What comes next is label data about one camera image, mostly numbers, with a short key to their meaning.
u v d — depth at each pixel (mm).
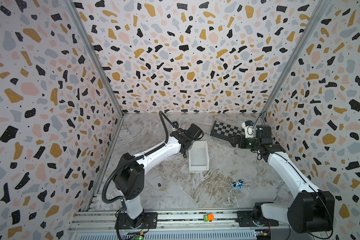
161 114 699
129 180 445
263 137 639
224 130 1069
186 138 606
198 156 958
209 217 732
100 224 726
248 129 744
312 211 403
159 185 847
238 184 849
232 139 762
